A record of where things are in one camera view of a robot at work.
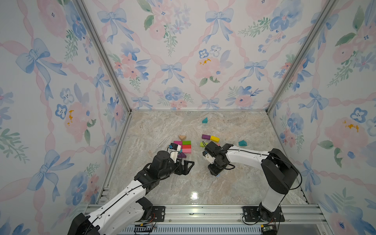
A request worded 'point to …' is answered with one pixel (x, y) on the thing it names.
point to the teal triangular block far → (205, 121)
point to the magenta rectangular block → (178, 142)
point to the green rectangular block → (187, 142)
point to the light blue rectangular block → (218, 175)
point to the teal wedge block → (242, 143)
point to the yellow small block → (215, 138)
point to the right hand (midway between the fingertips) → (214, 170)
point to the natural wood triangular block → (182, 137)
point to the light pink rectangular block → (186, 151)
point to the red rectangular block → (186, 146)
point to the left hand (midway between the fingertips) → (188, 161)
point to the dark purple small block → (206, 136)
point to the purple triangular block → (181, 155)
